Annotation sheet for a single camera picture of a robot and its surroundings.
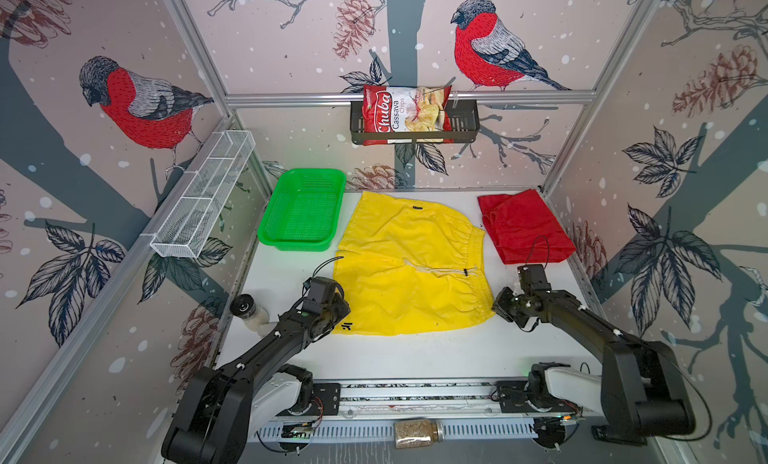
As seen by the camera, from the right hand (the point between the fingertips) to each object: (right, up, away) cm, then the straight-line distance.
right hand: (490, 310), depth 88 cm
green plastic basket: (-66, +31, +27) cm, 78 cm away
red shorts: (+18, +24, +18) cm, 35 cm away
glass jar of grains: (-26, -21, -23) cm, 40 cm away
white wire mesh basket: (-81, +25, -17) cm, 86 cm away
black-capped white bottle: (-68, +1, -8) cm, 68 cm away
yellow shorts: (-25, +13, +9) cm, 29 cm away
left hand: (-44, +1, -1) cm, 44 cm away
